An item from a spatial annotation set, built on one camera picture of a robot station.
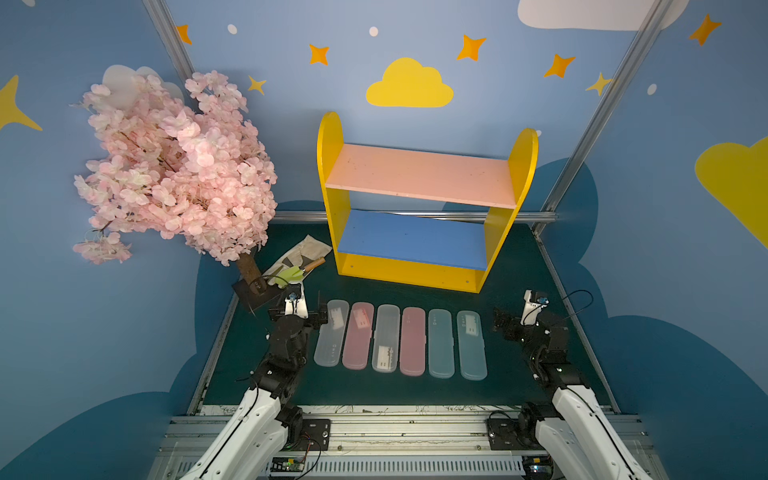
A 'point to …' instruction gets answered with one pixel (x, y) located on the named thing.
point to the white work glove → (305, 252)
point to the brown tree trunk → (250, 272)
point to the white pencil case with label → (386, 338)
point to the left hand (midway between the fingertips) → (301, 292)
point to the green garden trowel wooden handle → (293, 274)
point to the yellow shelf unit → (418, 218)
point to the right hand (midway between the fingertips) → (515, 308)
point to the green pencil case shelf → (441, 344)
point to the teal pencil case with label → (471, 346)
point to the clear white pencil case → (330, 342)
